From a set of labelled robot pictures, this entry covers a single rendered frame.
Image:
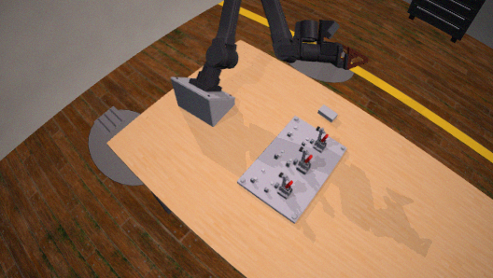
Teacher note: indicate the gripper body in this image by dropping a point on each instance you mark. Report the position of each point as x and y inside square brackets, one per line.
[335, 60]

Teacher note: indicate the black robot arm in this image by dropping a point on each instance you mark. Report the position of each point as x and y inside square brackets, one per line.
[306, 32]

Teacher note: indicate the grey toggle clamp with red handle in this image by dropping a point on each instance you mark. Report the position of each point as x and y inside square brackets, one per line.
[286, 189]
[319, 143]

